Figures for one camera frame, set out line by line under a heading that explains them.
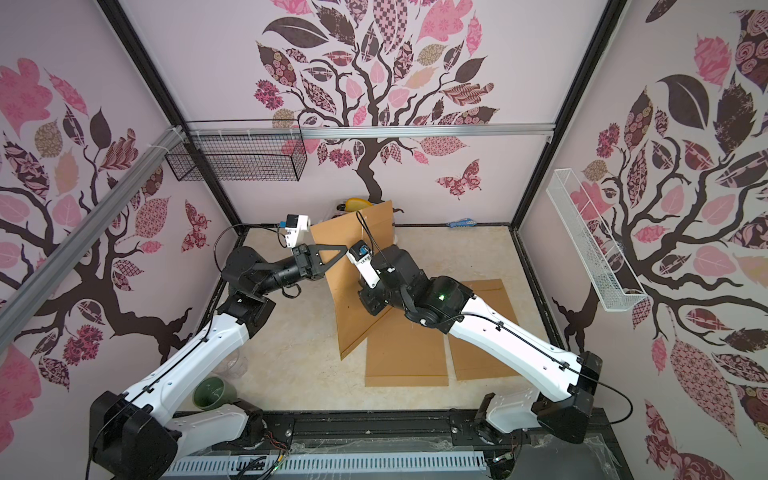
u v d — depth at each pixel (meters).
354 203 1.00
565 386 0.39
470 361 0.85
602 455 0.71
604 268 0.75
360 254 0.55
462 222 1.22
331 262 0.61
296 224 0.61
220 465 0.70
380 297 0.58
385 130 0.90
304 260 0.57
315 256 0.60
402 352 0.88
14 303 0.50
